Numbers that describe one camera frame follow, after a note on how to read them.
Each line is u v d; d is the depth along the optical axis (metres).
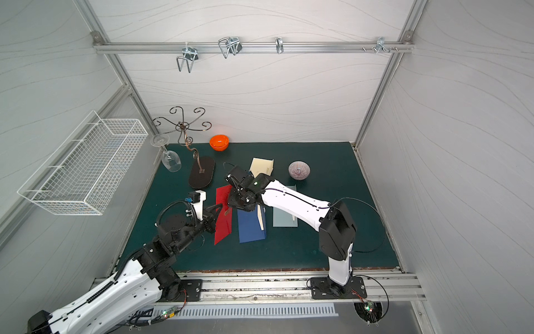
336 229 0.45
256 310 0.70
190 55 0.78
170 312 0.69
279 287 0.75
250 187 0.58
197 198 0.63
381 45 0.76
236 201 0.71
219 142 1.19
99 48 0.77
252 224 0.90
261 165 1.15
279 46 0.78
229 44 0.77
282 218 0.90
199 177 1.06
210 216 0.65
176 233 0.55
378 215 0.94
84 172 0.69
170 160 0.87
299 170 1.08
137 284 0.51
